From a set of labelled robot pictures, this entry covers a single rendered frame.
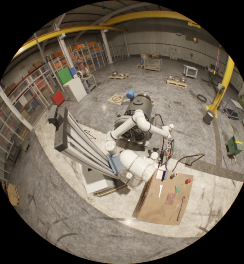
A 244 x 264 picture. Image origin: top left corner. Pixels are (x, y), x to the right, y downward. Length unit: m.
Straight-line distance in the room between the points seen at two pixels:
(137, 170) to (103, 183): 0.81
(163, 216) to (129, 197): 0.85
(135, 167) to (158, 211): 1.26
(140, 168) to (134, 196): 1.55
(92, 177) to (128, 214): 1.23
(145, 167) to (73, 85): 4.66
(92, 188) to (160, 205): 1.11
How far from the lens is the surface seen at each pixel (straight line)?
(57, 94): 6.18
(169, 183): 1.65
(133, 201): 2.06
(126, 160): 0.55
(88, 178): 1.38
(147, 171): 0.52
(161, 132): 1.23
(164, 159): 2.19
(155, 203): 1.62
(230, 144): 3.68
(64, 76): 8.16
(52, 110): 0.52
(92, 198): 2.32
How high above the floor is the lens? 2.02
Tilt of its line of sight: 54 degrees down
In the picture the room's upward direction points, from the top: 17 degrees counter-clockwise
